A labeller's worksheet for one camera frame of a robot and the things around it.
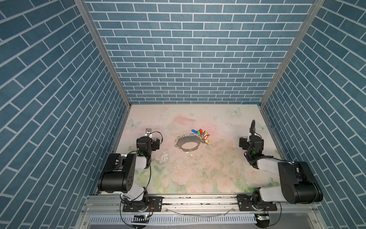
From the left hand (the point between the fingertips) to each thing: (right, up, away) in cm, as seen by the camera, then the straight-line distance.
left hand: (149, 137), depth 95 cm
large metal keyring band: (+29, -1, +6) cm, 30 cm away
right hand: (+67, +1, -2) cm, 67 cm away
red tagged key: (+35, +3, +9) cm, 37 cm away
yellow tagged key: (+39, -3, +4) cm, 40 cm away
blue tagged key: (+31, +3, +10) cm, 32 cm away
